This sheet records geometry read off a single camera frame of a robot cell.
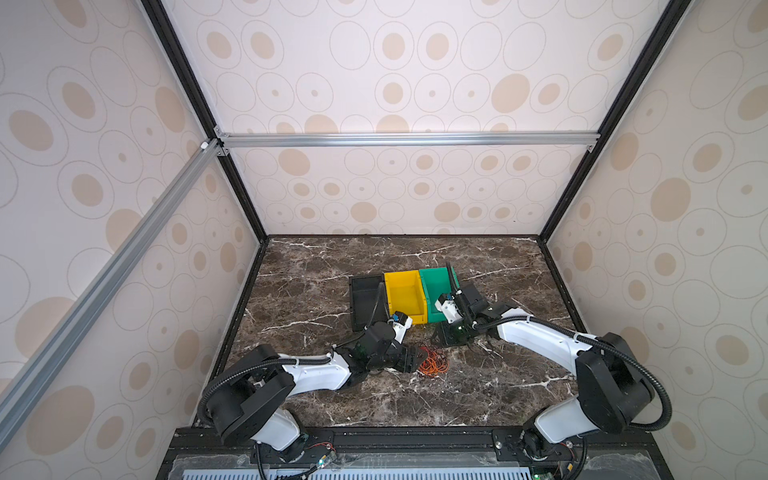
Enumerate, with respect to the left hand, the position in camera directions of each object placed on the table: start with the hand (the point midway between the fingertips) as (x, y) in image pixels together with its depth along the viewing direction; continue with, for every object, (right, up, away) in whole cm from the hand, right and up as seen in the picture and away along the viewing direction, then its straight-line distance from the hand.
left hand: (427, 352), depth 81 cm
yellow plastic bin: (-5, +14, +20) cm, 25 cm away
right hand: (+3, +2, +5) cm, 7 cm away
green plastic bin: (+5, +19, +14) cm, 24 cm away
